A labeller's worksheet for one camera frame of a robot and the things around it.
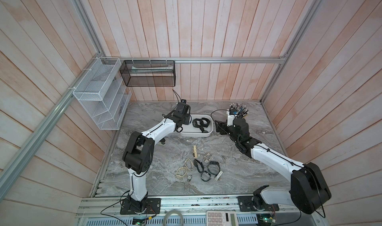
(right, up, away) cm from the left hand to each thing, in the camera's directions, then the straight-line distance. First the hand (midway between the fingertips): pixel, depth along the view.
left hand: (183, 117), depth 96 cm
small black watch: (+14, -31, -15) cm, 37 cm away
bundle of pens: (+35, +4, -6) cm, 36 cm away
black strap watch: (+7, -26, -10) cm, 29 cm away
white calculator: (+19, -47, -27) cm, 58 cm away
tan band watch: (+5, -27, -10) cm, 30 cm away
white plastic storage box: (+4, -9, +5) cm, 11 cm away
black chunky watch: (+7, -4, +7) cm, 11 cm away
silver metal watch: (+3, -34, -14) cm, 37 cm away
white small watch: (+19, -33, -16) cm, 41 cm away
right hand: (+22, -1, -10) cm, 24 cm away
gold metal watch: (+15, -25, -6) cm, 29 cm away
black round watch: (+18, -26, -12) cm, 34 cm away
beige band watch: (-2, -33, -14) cm, 36 cm away
